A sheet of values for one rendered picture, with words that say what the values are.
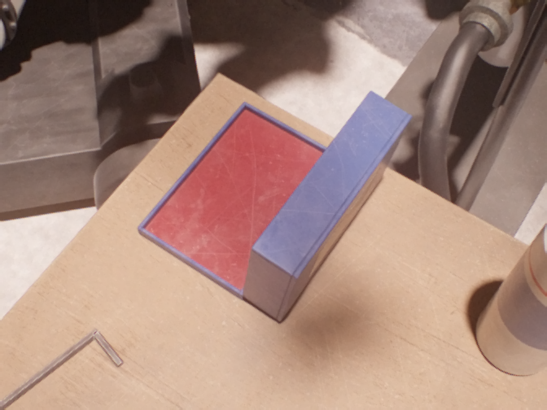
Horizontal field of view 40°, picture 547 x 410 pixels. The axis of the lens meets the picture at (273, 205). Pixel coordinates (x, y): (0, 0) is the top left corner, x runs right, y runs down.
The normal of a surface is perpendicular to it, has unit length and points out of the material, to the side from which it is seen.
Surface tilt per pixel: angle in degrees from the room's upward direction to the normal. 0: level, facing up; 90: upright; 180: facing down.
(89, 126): 0
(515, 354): 90
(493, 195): 0
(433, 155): 51
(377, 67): 0
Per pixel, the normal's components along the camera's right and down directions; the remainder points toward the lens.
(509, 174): 0.00, -0.47
